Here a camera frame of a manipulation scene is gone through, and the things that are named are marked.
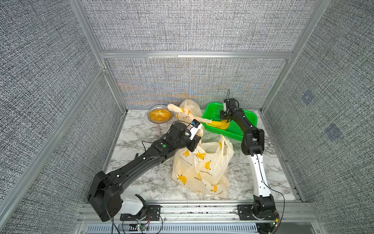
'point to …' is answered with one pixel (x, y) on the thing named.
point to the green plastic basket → (212, 111)
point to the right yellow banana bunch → (223, 124)
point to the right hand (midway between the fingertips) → (224, 110)
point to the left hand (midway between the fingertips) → (203, 136)
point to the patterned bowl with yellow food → (159, 114)
